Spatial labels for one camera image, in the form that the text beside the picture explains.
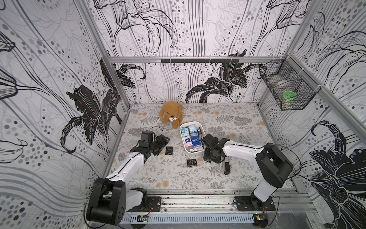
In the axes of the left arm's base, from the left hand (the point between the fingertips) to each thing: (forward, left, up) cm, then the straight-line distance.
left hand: (169, 144), depth 87 cm
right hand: (-3, -24, -9) cm, 26 cm away
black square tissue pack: (-9, -15, -6) cm, 18 cm away
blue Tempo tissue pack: (+4, -17, -2) cm, 17 cm away
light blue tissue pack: (+12, -15, -2) cm, 20 cm away
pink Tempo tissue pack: (+3, -12, -2) cm, 12 cm away
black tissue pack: (-2, 0, -6) cm, 6 cm away
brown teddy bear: (+20, 0, +8) cm, 21 cm away
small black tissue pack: (-3, -15, -2) cm, 15 cm away
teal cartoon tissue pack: (+11, -9, -2) cm, 15 cm away
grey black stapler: (-13, -35, -3) cm, 37 cm away
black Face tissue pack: (+12, -19, -4) cm, 23 cm away
